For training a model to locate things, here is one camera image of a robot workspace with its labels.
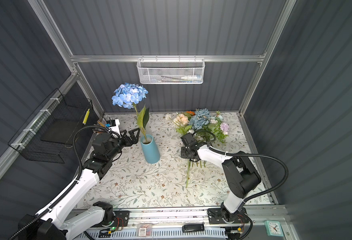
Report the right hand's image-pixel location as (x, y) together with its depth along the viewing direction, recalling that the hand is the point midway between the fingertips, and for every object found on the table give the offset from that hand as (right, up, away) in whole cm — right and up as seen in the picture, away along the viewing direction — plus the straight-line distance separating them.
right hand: (186, 153), depth 93 cm
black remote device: (0, -30, -25) cm, 39 cm away
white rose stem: (+1, -7, -2) cm, 7 cm away
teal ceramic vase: (-21, +1, -7) cm, 22 cm away
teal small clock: (+40, -31, -24) cm, 56 cm away
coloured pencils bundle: (-70, +20, +28) cm, 79 cm away
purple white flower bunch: (+23, +15, +6) cm, 28 cm away
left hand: (-28, +15, -17) cm, 36 cm away
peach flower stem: (-2, +21, +16) cm, 27 cm away
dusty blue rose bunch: (+10, +22, +3) cm, 24 cm away
